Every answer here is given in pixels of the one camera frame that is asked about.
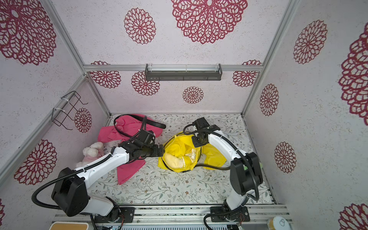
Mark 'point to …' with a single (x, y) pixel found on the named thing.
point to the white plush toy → (91, 154)
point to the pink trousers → (124, 127)
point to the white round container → (278, 223)
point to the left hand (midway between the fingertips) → (158, 152)
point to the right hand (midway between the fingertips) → (197, 139)
